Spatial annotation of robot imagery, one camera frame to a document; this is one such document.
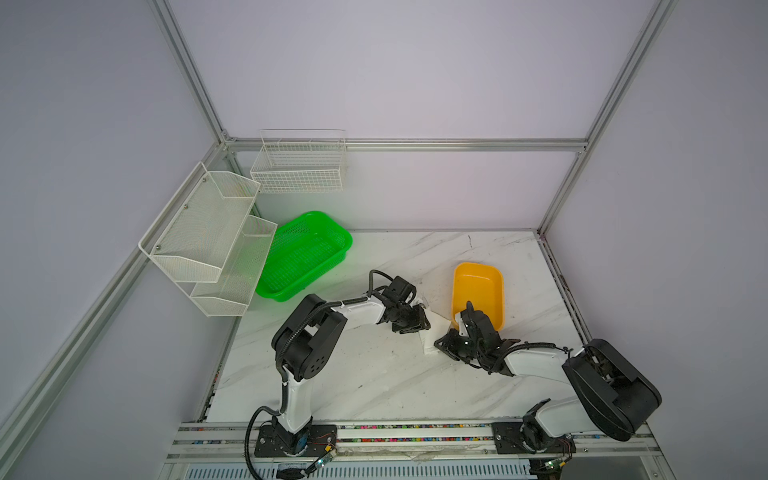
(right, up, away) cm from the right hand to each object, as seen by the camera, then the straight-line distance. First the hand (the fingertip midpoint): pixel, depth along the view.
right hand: (432, 344), depth 88 cm
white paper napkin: (+3, +5, +4) cm, 7 cm away
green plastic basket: (-47, +30, +27) cm, 62 cm away
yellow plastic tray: (+21, +15, +19) cm, 32 cm away
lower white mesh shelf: (-57, +16, -6) cm, 60 cm away
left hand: (-2, +4, +3) cm, 5 cm away
